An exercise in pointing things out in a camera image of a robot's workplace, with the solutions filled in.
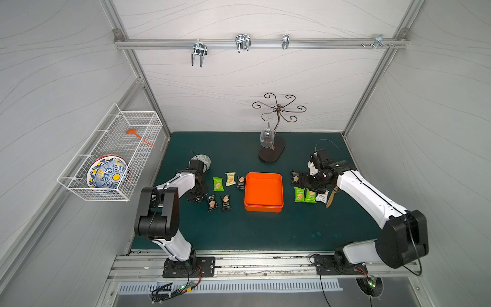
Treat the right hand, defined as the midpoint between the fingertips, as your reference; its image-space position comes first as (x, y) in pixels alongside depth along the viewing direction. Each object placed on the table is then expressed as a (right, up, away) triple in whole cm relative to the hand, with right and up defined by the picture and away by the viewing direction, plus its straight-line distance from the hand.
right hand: (303, 184), depth 84 cm
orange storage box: (-18, -5, +8) cm, 20 cm away
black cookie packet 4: (-35, -11, +5) cm, 37 cm away
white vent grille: (-62, -36, -14) cm, 73 cm away
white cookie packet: (+12, -8, +8) cm, 16 cm away
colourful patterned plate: (-71, +8, -22) cm, 75 cm away
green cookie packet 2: (0, -6, +9) cm, 11 cm away
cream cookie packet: (-35, +1, +14) cm, 37 cm away
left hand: (-49, -6, +9) cm, 50 cm away
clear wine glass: (-16, +22, +5) cm, 28 cm away
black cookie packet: (-29, -2, +12) cm, 31 cm away
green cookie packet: (-41, -2, +12) cm, 42 cm away
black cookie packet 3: (-42, -10, +6) cm, 44 cm away
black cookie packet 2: (-48, -5, -2) cm, 48 cm away
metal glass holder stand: (-11, +14, +27) cm, 32 cm away
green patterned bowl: (-50, +11, +20) cm, 55 cm away
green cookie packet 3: (+6, -7, +8) cm, 13 cm away
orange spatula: (-73, +23, -7) cm, 76 cm away
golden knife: (+17, -7, +9) cm, 20 cm away
